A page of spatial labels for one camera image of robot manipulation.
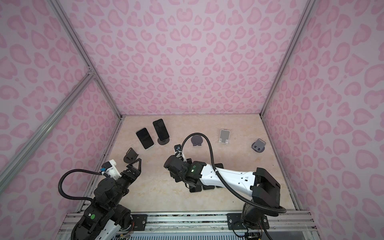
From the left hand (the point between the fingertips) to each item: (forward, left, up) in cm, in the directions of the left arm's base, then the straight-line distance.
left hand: (137, 161), depth 72 cm
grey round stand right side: (+19, -69, -19) cm, 74 cm away
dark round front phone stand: (+12, +13, -17) cm, 24 cm away
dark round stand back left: (+25, -5, -20) cm, 32 cm away
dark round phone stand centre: (+27, -28, -22) cm, 45 cm away
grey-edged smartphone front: (-6, -34, -21) cm, 41 cm away
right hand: (+1, -18, -7) cm, 19 cm away
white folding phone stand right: (+26, -47, -17) cm, 56 cm away
